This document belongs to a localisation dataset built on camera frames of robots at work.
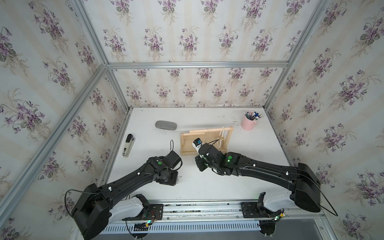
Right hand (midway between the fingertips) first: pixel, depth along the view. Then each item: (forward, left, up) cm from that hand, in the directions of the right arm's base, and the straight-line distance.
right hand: (197, 158), depth 78 cm
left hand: (-10, +11, -9) cm, 17 cm away
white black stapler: (+14, +45, -10) cm, 48 cm away
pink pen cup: (+30, -35, -4) cm, 46 cm away
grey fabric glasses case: (+30, +22, -9) cm, 38 cm away
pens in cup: (+34, -38, -4) cm, 51 cm away
